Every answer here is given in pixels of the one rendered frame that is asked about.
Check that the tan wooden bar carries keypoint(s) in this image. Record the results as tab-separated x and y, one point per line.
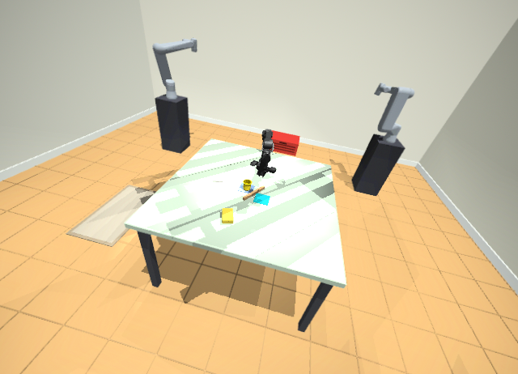
253	192

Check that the yellow block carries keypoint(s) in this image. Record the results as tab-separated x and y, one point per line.
228	215

